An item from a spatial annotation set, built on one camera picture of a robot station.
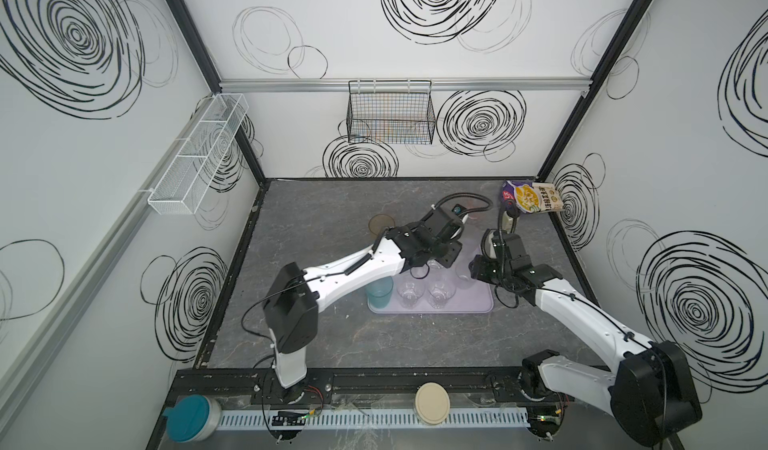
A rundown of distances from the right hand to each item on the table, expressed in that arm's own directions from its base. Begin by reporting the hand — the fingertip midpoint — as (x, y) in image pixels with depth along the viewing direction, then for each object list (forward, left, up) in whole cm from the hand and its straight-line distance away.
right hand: (472, 267), depth 85 cm
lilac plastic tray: (-6, -3, -10) cm, 11 cm away
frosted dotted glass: (-4, +9, -8) cm, 12 cm away
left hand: (+2, +6, +10) cm, 12 cm away
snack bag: (+34, -30, -7) cm, 46 cm away
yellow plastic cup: (+13, +28, +3) cm, 31 cm away
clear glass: (-4, +18, -8) cm, 20 cm away
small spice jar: (+18, -15, -3) cm, 24 cm away
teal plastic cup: (-5, +27, -6) cm, 28 cm away
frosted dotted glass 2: (-1, +2, -3) cm, 4 cm away
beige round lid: (-33, +14, -3) cm, 36 cm away
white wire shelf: (+5, +75, +25) cm, 79 cm away
